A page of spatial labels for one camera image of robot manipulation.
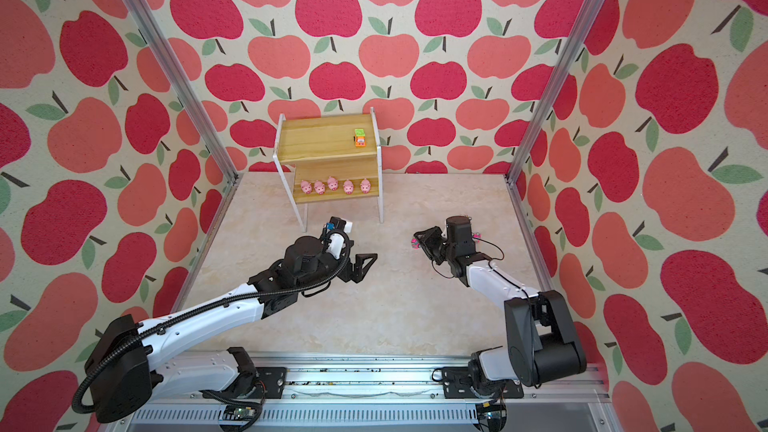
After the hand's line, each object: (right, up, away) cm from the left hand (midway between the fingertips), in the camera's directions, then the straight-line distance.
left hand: (369, 252), depth 75 cm
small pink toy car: (+13, 0, +13) cm, 19 cm away
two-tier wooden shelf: (-10, +25, +7) cm, 28 cm away
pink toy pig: (-21, +18, +18) cm, 33 cm away
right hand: (+15, +3, +15) cm, 21 cm away
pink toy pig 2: (-17, +18, +18) cm, 30 cm away
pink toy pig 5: (-2, +18, +18) cm, 26 cm away
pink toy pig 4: (-8, +18, +20) cm, 28 cm away
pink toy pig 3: (-13, +19, +20) cm, 30 cm away
